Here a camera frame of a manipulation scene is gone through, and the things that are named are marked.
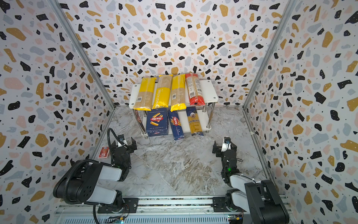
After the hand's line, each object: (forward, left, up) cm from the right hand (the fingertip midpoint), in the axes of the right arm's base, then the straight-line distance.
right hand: (224, 141), depth 87 cm
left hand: (-1, +63, +2) cm, 63 cm away
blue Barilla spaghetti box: (+13, +32, 0) cm, 35 cm away
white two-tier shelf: (+15, +10, +24) cm, 30 cm away
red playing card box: (-5, +79, -7) cm, 79 cm away
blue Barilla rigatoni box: (+12, +44, +3) cm, 46 cm away
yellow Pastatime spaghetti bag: (+12, +37, +26) cm, 47 cm away
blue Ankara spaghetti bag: (+12, +18, -2) cm, 22 cm away
